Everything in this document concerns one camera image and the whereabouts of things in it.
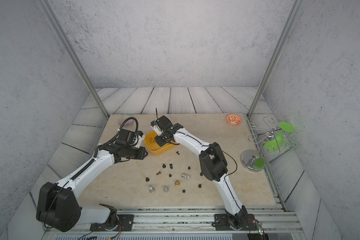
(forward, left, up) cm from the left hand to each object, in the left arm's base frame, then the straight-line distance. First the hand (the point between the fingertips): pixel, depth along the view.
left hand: (148, 153), depth 84 cm
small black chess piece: (+8, -16, -12) cm, 22 cm away
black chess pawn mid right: (-3, -23, -12) cm, 26 cm away
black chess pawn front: (-17, -19, -13) cm, 29 cm away
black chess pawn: (-7, -11, -13) cm, 19 cm away
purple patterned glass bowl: (+34, +23, -11) cm, 42 cm away
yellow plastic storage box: (+14, +2, -14) cm, 21 cm away
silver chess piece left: (-16, -2, -10) cm, 19 cm away
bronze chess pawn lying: (-5, -5, -13) cm, 15 cm away
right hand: (+10, -5, -2) cm, 12 cm away
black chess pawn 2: (-10, +2, -12) cm, 16 cm away
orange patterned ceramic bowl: (+34, -58, -10) cm, 68 cm away
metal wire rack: (+20, -73, -11) cm, 77 cm away
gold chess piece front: (-13, -16, -12) cm, 23 cm away
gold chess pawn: (+18, +2, -11) cm, 21 cm away
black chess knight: (-1, -12, -13) cm, 18 cm away
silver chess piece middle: (-16, -10, -11) cm, 22 cm away
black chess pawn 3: (-7, -30, -12) cm, 33 cm away
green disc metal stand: (0, -63, -11) cm, 64 cm away
